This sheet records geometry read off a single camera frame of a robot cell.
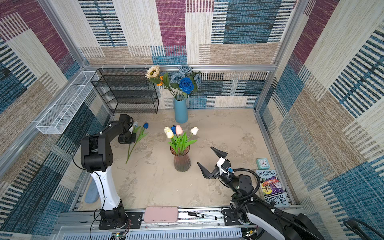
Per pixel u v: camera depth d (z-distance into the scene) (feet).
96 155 1.87
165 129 2.31
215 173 2.06
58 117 2.34
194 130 2.57
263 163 2.93
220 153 2.21
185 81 2.30
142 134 3.45
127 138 2.91
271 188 2.66
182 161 3.05
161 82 2.93
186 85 2.30
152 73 2.67
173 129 2.39
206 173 2.08
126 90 3.59
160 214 2.50
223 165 1.89
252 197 1.92
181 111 3.43
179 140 2.40
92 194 2.60
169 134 2.22
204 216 2.44
